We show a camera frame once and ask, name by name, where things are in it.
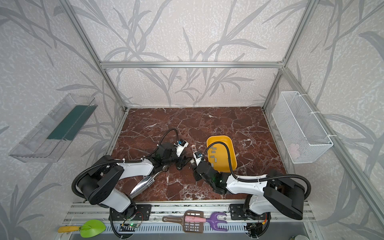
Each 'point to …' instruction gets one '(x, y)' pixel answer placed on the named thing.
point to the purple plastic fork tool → (214, 221)
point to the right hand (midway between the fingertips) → (194, 160)
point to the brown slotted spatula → (188, 227)
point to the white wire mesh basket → (304, 138)
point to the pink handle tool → (194, 219)
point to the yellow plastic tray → (218, 154)
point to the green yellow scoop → (88, 229)
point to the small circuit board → (134, 225)
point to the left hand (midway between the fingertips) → (191, 151)
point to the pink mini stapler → (194, 148)
